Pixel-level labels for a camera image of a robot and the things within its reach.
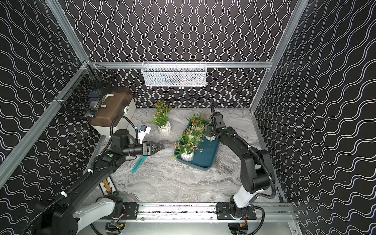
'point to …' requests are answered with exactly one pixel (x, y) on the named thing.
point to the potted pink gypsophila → (186, 148)
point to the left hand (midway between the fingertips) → (161, 145)
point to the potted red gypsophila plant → (198, 121)
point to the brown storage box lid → (112, 104)
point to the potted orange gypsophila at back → (160, 118)
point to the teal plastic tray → (204, 160)
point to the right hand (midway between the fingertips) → (213, 129)
